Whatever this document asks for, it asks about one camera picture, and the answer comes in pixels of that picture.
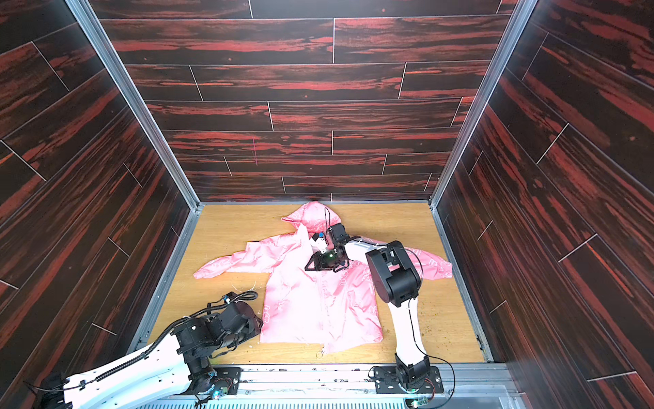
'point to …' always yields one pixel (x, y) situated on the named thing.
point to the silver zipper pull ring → (319, 354)
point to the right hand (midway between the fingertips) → (313, 267)
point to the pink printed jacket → (327, 311)
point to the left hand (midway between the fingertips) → (264, 327)
